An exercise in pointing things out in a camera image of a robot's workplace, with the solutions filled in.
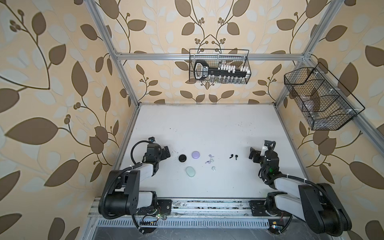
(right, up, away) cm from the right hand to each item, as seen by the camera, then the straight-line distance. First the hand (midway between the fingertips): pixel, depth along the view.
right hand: (260, 151), depth 90 cm
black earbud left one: (-17, -3, +3) cm, 17 cm away
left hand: (-61, +1, +3) cm, 61 cm away
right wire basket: (+25, +27, -17) cm, 41 cm away
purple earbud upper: (-30, -4, +4) cm, 30 cm away
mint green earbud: (-29, -10, -3) cm, 31 cm away
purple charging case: (-39, -3, +4) cm, 40 cm away
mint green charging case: (-42, -11, -4) cm, 44 cm away
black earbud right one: (-14, -4, +2) cm, 15 cm away
